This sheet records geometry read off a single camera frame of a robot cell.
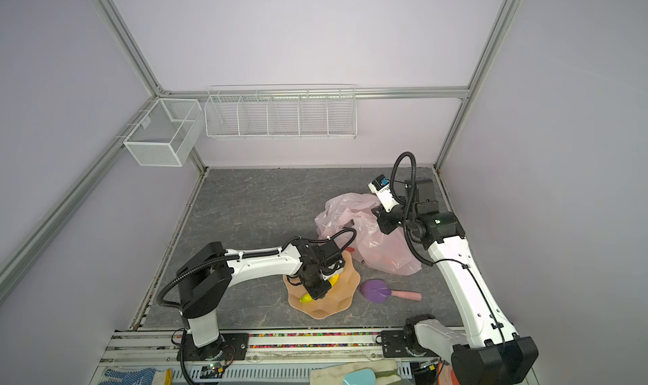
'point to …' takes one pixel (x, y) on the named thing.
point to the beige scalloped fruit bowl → (338, 299)
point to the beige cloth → (386, 372)
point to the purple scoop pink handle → (377, 291)
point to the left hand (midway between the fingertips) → (318, 293)
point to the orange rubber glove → (446, 376)
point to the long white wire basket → (281, 111)
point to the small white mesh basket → (165, 134)
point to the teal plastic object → (364, 376)
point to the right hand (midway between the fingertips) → (377, 207)
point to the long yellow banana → (332, 280)
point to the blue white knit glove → (141, 376)
